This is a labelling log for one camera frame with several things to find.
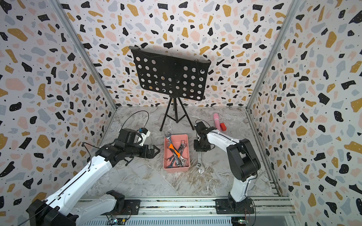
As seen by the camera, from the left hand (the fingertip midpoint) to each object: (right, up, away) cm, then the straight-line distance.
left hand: (154, 149), depth 77 cm
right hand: (+24, -4, +16) cm, 29 cm away
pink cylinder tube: (+41, +15, +33) cm, 54 cm away
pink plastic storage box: (+10, +2, +22) cm, 24 cm away
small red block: (+45, +11, +32) cm, 56 cm away
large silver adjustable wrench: (+25, -13, +11) cm, 30 cm away
